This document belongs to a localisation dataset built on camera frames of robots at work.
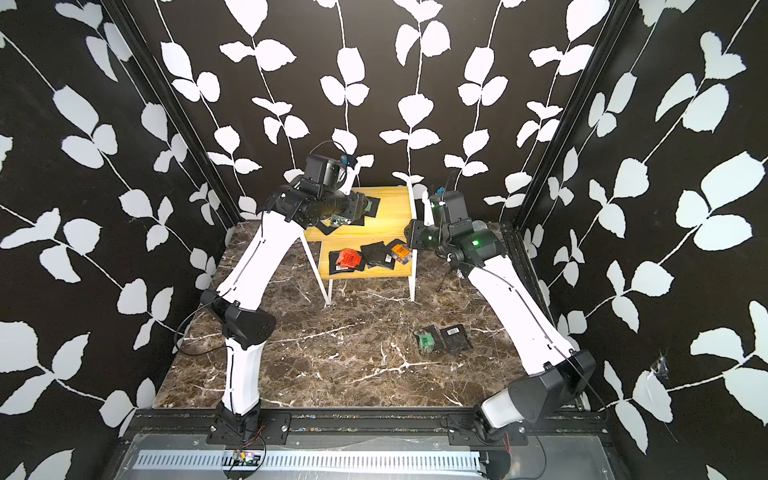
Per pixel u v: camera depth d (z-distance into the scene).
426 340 0.89
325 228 0.74
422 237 0.64
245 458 0.70
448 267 1.07
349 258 0.88
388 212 0.77
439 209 0.54
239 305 0.50
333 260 0.88
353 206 0.70
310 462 0.70
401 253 0.90
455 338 0.90
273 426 0.74
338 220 0.75
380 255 0.89
